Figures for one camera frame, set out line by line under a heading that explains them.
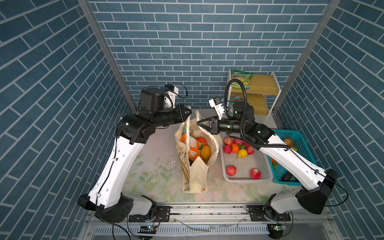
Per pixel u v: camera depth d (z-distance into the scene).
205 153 0.84
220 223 0.72
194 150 0.82
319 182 0.40
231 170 0.83
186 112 0.60
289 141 0.95
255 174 0.82
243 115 0.48
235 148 0.91
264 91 0.87
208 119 0.59
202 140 0.87
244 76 0.89
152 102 0.41
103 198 0.36
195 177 0.73
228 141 0.63
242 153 0.90
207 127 0.61
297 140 0.94
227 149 0.92
